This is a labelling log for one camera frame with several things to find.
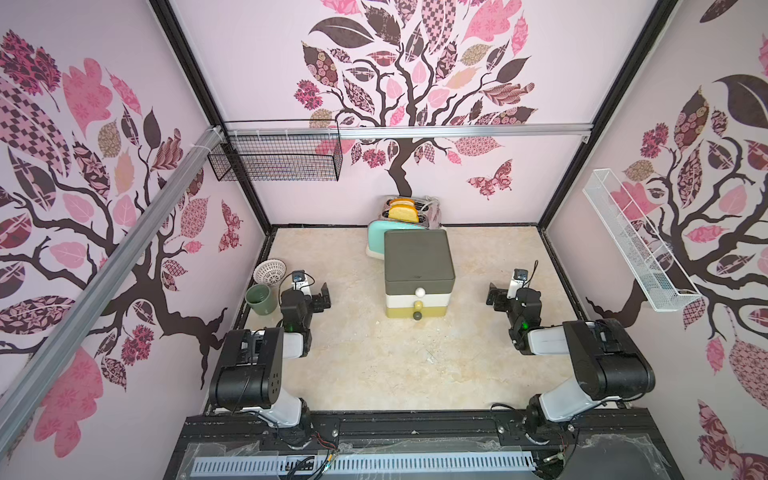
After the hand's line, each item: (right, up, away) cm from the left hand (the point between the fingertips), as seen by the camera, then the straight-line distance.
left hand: (310, 289), depth 94 cm
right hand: (+63, +1, +1) cm, 63 cm away
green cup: (-17, -4, +2) cm, 18 cm away
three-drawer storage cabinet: (+34, +6, -14) cm, 37 cm away
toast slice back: (+30, +30, +7) cm, 43 cm away
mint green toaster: (+40, +24, +9) cm, 47 cm away
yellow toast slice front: (+30, +25, +3) cm, 39 cm away
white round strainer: (-17, +5, +10) cm, 20 cm away
